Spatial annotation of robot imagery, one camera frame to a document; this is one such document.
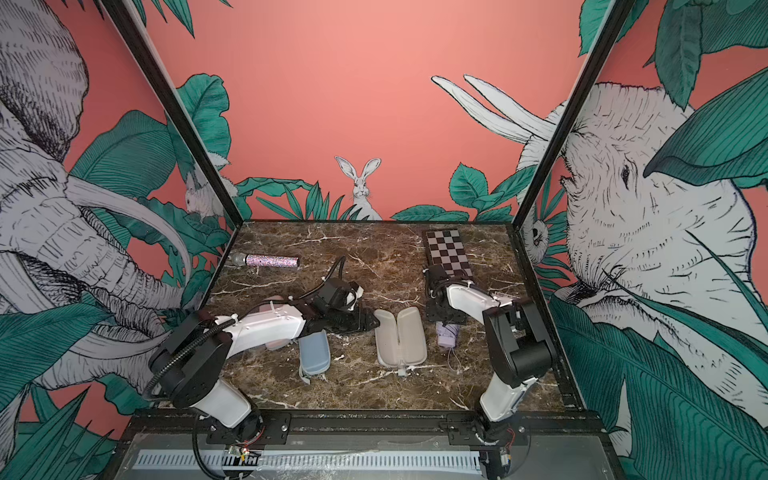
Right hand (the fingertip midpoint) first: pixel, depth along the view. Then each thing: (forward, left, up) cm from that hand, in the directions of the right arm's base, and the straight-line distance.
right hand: (441, 312), depth 94 cm
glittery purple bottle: (+18, +70, +4) cm, 73 cm away
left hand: (-7, +20, +6) cm, 22 cm away
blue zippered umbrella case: (-15, +38, +2) cm, 41 cm away
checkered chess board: (+26, -4, +1) cm, 26 cm away
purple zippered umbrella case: (-9, +13, 0) cm, 16 cm away
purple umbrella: (-8, -1, +1) cm, 9 cm away
